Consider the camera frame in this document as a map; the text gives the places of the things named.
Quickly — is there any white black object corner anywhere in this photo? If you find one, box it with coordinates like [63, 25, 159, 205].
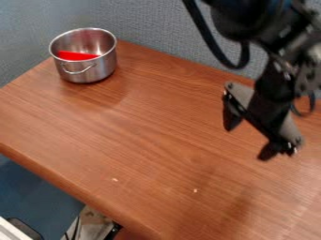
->
[0, 217, 43, 240]

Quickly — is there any red object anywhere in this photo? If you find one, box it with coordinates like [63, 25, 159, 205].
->
[57, 51, 97, 61]

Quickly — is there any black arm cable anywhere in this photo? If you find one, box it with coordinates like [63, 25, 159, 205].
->
[180, 0, 318, 118]

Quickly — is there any table leg frame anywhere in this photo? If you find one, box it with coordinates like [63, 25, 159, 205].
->
[60, 206, 122, 240]

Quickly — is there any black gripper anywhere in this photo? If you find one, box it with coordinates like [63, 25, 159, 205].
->
[222, 82, 303, 161]

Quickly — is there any metal pot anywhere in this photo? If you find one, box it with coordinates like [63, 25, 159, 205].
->
[48, 27, 116, 83]

